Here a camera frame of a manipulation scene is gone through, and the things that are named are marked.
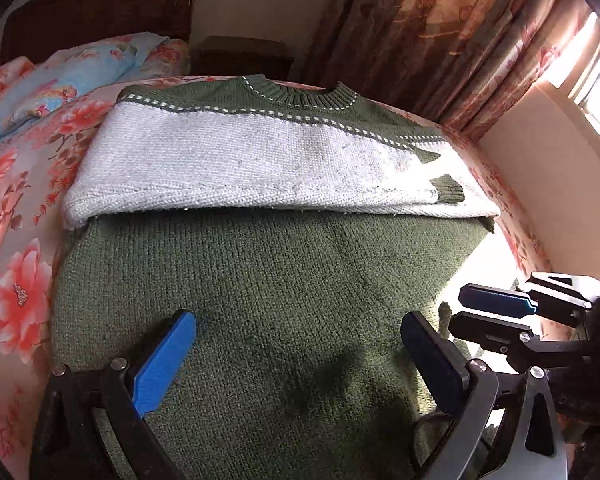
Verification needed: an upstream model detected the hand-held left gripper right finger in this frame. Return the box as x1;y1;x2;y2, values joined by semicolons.
400;310;566;480

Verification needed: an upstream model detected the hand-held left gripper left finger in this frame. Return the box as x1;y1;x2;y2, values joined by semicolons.
30;309;198;480

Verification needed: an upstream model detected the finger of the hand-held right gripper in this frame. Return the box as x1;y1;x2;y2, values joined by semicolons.
457;271;600;328
447;310;596;373

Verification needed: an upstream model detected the green and white knit sweater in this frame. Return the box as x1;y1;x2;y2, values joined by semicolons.
50;74;498;480

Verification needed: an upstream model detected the floral bed sheet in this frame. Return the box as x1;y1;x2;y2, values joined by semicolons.
0;55;556;480

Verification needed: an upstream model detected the barred window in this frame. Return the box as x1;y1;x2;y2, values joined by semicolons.
545;10;600;156

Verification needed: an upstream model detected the pink floral curtain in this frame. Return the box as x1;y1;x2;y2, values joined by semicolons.
292;0;600;141

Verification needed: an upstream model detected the blue floral pillow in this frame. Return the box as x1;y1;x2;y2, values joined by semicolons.
0;32;171;141

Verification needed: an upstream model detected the pink floral pillow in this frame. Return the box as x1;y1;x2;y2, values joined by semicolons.
135;37;192;81

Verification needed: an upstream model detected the dark wooden nightstand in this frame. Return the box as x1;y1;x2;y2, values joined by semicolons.
192;35;296;82

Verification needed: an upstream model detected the dark wooden headboard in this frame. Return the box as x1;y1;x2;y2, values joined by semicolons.
0;0;203;61

